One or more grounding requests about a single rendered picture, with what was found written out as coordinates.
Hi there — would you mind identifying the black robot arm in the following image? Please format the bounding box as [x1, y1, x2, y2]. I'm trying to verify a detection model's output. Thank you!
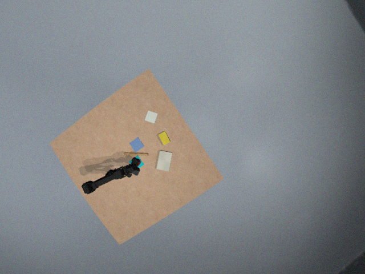
[82, 163, 140, 194]

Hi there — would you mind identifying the yellow flat bar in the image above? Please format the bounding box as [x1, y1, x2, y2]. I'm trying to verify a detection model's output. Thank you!
[158, 131, 171, 145]

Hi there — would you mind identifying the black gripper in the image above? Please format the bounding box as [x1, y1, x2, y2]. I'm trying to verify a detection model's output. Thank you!
[127, 157, 139, 178]

